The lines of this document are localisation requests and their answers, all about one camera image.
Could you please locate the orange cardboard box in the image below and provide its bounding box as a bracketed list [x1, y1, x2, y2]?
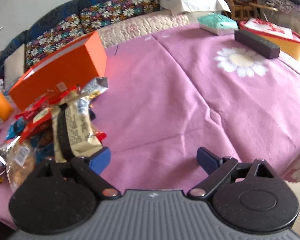
[9, 31, 107, 111]

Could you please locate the dark rectangular speaker box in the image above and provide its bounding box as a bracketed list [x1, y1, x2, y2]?
[234, 29, 281, 59]

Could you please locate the red white yellow box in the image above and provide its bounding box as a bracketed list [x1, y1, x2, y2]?
[239, 18, 300, 61]

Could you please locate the beige plain pillow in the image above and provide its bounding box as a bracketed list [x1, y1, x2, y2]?
[4, 44, 25, 90]

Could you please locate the teal tissue pack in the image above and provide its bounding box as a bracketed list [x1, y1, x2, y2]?
[197, 14, 238, 36]

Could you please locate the floral cushion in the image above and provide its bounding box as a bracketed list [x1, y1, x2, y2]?
[80, 0, 160, 33]
[25, 14, 84, 71]

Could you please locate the blue patterned sofa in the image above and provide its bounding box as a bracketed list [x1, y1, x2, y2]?
[0, 0, 190, 80]

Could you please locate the beige black snack packet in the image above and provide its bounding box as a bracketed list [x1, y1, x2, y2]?
[51, 96, 103, 163]

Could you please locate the left floral cushion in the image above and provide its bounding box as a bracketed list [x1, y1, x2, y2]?
[25, 14, 84, 71]

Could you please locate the blue cookie snack packet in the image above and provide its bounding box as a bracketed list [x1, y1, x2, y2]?
[6, 117, 27, 140]

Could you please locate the clear bag of biscuits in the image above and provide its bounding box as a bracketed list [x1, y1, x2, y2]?
[6, 140, 36, 191]

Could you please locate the pink flowered tablecloth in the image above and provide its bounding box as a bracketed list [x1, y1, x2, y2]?
[0, 22, 300, 230]

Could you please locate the right floral cushion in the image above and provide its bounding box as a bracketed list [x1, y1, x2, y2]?
[80, 0, 160, 33]

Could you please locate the orange white cylindrical can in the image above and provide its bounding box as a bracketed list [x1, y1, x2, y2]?
[0, 91, 13, 122]

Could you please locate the red gold snack packet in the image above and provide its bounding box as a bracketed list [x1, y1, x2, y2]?
[15, 96, 52, 141]

